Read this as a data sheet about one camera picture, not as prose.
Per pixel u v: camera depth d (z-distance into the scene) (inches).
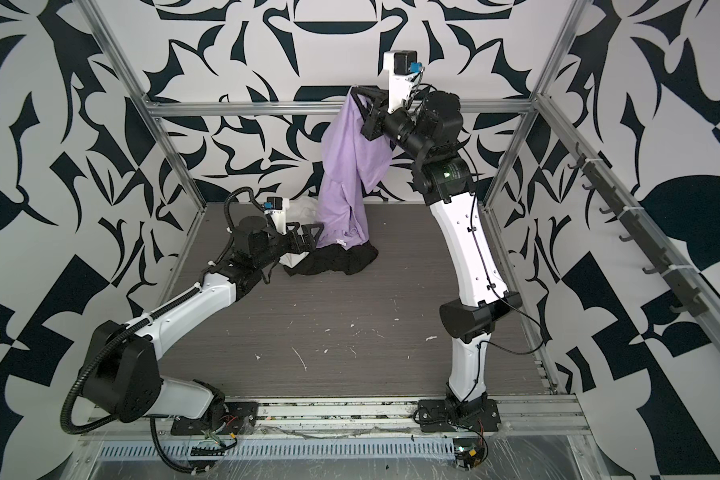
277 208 27.6
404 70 18.3
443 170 18.8
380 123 20.9
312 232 28.8
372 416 29.9
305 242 28.7
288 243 28.6
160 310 18.8
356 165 26.9
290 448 28.1
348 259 39.2
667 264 19.8
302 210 40.1
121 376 16.5
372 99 20.8
